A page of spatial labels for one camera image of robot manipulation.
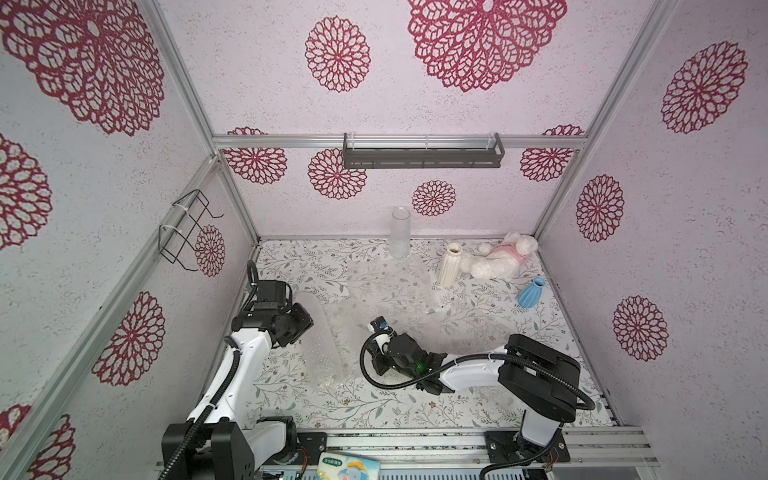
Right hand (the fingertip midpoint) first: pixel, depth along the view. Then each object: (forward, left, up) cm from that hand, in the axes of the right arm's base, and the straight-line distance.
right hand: (363, 344), depth 84 cm
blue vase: (+19, -52, -1) cm, 55 cm away
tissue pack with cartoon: (-29, +3, -2) cm, 29 cm away
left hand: (+3, +14, +5) cm, 16 cm away
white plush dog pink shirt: (+31, -45, +1) cm, 54 cm away
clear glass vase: (+40, -11, +4) cm, 42 cm away
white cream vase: (+25, -27, +2) cm, 37 cm away
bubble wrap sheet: (0, +9, -3) cm, 9 cm away
